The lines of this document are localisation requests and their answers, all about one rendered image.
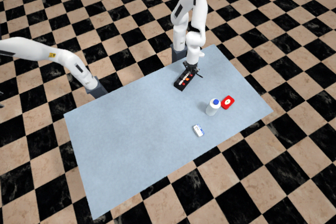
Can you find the white bottle with blue cap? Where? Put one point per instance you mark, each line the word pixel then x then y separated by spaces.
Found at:
pixel 212 107

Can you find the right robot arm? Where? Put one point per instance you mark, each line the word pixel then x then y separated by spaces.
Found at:
pixel 31 50

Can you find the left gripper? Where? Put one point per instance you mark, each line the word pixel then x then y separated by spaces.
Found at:
pixel 191 68

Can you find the black power strip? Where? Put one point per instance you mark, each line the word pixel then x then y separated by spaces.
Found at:
pixel 184 80

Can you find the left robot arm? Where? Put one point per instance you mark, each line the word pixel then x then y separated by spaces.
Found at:
pixel 194 40

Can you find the red rectangular tin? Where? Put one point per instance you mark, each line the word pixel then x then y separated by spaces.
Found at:
pixel 227 102

